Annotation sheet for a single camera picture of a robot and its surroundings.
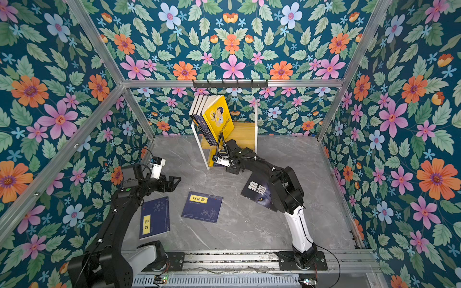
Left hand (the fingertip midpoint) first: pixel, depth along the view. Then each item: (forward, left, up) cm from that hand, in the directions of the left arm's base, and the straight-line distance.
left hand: (173, 175), depth 82 cm
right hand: (+13, -31, -8) cm, 34 cm away
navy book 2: (-10, -11, -16) cm, 22 cm away
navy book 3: (-13, +11, -15) cm, 23 cm away
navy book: (+6, -20, +3) cm, 21 cm away
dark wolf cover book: (-3, -42, -15) cm, 44 cm away
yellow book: (+19, -23, +16) cm, 34 cm away
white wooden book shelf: (+23, -35, +1) cm, 42 cm away
